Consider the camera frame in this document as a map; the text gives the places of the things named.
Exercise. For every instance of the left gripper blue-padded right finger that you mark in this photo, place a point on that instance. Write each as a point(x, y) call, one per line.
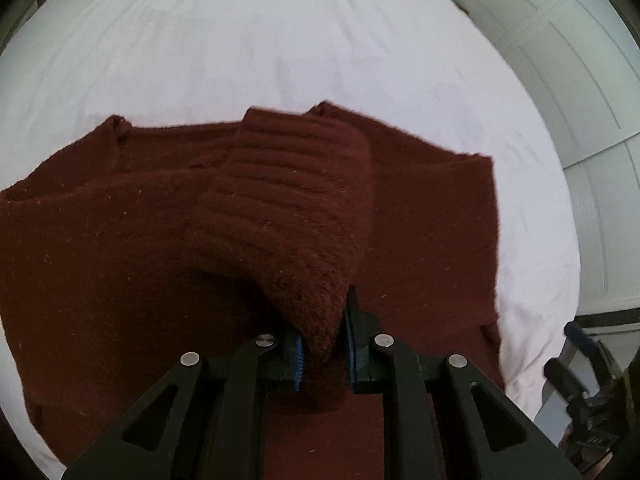
point(443, 418)

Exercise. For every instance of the white wardrobe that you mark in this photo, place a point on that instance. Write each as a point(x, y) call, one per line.
point(579, 63)

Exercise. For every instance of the dark red knitted sweater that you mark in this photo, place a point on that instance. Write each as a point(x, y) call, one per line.
point(134, 245)

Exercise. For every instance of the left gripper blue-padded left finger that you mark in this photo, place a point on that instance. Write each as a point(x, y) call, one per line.
point(205, 419)

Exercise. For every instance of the white bed sheet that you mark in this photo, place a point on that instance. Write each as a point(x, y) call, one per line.
point(419, 65)

